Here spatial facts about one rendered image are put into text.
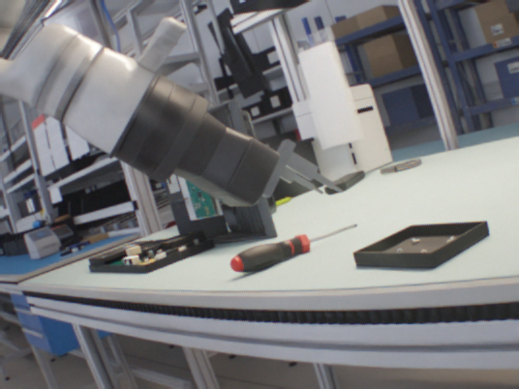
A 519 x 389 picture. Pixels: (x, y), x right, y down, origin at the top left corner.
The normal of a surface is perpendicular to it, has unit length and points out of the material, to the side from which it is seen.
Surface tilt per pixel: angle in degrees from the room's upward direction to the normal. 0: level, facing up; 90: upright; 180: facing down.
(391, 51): 90
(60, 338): 90
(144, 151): 118
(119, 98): 94
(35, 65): 97
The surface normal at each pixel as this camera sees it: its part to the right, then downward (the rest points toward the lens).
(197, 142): 0.50, 0.07
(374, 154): 0.65, -0.14
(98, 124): -0.03, 0.55
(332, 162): -0.71, 0.26
